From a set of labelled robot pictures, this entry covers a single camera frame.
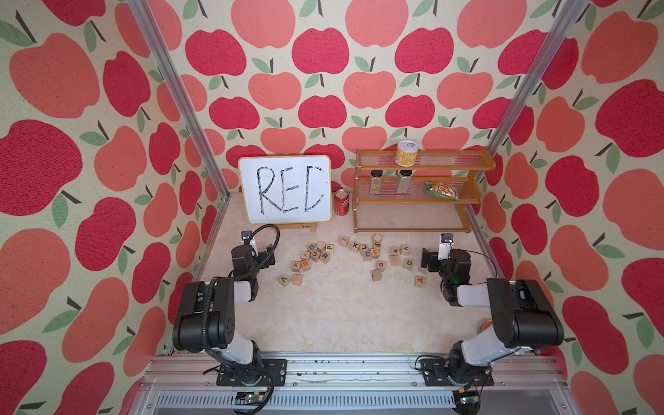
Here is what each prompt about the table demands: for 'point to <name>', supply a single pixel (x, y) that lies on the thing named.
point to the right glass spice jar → (404, 181)
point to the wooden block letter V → (284, 279)
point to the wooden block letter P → (329, 248)
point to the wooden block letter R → (325, 258)
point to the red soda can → (341, 201)
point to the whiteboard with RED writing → (284, 189)
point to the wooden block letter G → (380, 264)
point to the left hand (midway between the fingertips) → (259, 248)
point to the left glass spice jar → (375, 181)
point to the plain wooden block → (296, 279)
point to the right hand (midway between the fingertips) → (441, 253)
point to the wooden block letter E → (375, 253)
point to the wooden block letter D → (408, 264)
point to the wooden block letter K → (296, 265)
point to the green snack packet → (442, 190)
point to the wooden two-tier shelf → (434, 195)
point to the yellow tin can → (406, 153)
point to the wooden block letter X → (354, 245)
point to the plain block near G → (376, 275)
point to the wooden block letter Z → (343, 240)
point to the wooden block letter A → (419, 281)
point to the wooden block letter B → (305, 265)
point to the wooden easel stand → (298, 226)
